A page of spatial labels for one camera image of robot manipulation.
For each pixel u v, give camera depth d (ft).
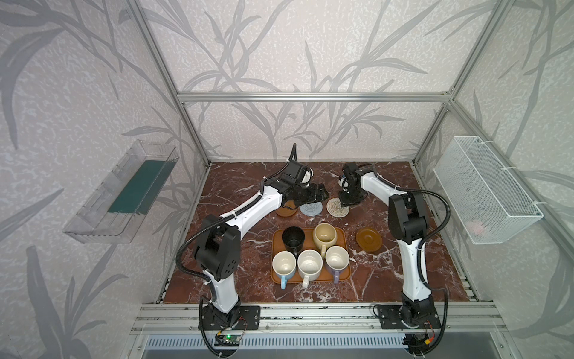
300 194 2.44
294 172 2.24
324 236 3.00
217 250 1.54
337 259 2.81
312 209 3.34
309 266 2.74
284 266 2.76
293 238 2.84
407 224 1.95
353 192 2.96
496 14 2.36
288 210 2.37
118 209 2.06
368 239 3.02
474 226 2.38
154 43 2.55
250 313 2.45
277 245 2.90
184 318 2.47
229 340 2.34
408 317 2.16
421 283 2.04
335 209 3.34
